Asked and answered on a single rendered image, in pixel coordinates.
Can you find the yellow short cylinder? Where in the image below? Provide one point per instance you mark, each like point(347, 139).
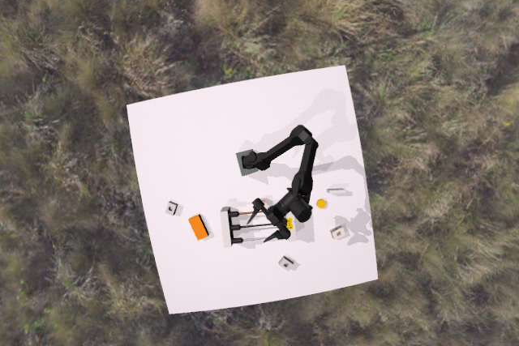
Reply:
point(321, 203)

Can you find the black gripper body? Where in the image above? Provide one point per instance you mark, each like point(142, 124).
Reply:
point(259, 205)

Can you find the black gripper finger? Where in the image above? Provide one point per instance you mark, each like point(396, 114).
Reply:
point(276, 234)
point(253, 215)

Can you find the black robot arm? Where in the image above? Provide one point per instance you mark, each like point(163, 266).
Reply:
point(298, 198)

